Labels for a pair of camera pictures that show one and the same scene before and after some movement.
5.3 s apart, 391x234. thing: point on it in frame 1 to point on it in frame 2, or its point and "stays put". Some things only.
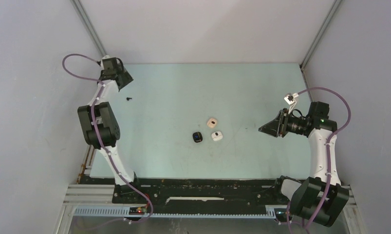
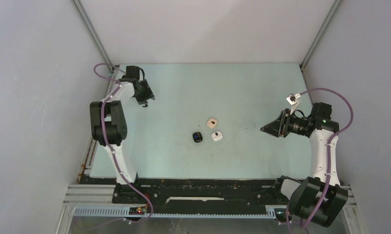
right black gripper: x=278 y=126 stays put
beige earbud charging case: x=212 y=123 stays put
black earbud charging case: x=197 y=137 stays put
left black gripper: x=126 y=78 to x=148 y=95
